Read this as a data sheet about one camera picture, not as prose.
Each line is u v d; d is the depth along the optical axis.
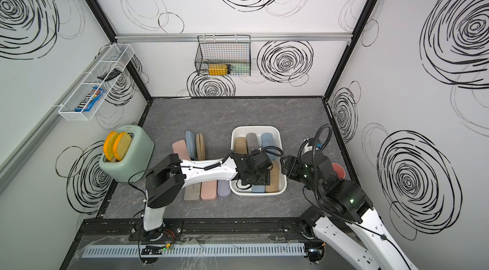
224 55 0.99
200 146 0.93
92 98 0.68
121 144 0.75
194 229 0.75
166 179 0.51
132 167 0.77
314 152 0.44
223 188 0.81
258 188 0.81
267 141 0.97
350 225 0.39
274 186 0.82
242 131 1.01
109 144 0.74
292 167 0.57
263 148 0.68
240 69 0.87
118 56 0.92
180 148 0.96
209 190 0.82
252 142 0.96
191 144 0.93
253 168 0.65
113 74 0.80
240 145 0.94
